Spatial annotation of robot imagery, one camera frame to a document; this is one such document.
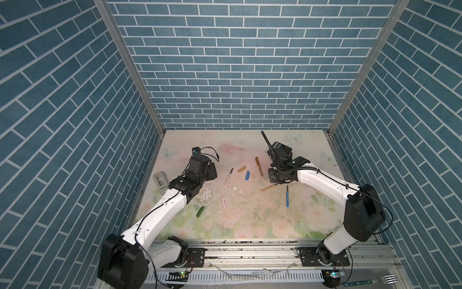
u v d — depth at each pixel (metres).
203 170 0.63
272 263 0.74
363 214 0.45
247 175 0.99
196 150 0.72
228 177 0.99
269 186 0.95
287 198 0.91
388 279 0.68
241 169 1.02
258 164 1.05
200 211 0.87
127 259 0.38
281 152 0.68
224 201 0.89
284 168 0.62
